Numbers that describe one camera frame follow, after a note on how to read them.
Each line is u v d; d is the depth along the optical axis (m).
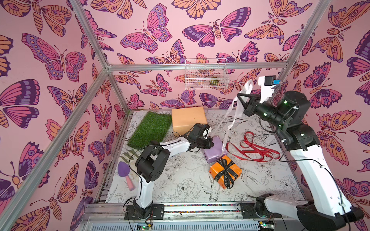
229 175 0.78
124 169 0.86
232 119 1.14
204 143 0.81
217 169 0.81
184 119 0.98
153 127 1.06
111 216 0.73
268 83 0.46
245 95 0.54
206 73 0.95
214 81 0.94
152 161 0.51
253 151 0.96
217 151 0.89
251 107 0.49
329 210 0.36
